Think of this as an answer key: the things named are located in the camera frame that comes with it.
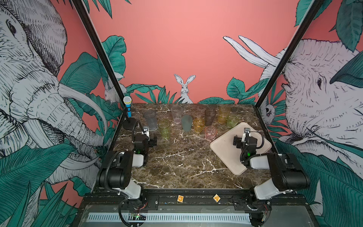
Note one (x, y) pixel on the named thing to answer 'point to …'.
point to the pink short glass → (210, 133)
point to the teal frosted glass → (186, 120)
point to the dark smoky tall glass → (209, 117)
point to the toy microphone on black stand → (130, 123)
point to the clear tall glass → (177, 111)
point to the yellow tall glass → (224, 110)
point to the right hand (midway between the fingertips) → (243, 133)
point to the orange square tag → (180, 198)
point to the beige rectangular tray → (223, 146)
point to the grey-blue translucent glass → (151, 119)
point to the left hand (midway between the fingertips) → (147, 132)
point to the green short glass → (232, 120)
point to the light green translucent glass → (164, 125)
